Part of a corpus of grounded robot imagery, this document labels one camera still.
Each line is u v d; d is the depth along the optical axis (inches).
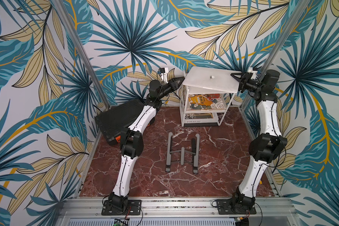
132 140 23.8
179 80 30.7
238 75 30.3
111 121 39.6
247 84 28.7
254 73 30.1
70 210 31.7
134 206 28.4
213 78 31.4
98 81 40.5
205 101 37.4
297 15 28.1
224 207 28.8
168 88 30.2
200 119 42.1
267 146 21.7
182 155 34.4
